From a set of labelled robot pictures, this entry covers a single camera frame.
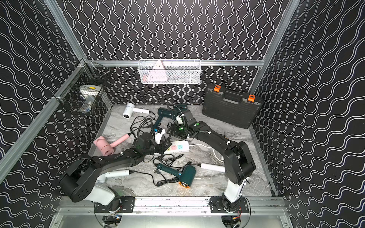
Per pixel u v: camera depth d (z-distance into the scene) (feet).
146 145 2.27
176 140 3.27
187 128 2.18
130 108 3.69
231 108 3.14
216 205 2.40
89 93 2.67
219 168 2.85
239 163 1.58
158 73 2.95
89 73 3.17
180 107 3.99
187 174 2.66
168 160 2.82
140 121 3.63
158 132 2.56
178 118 2.70
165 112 3.62
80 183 1.44
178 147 3.05
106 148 2.96
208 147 3.20
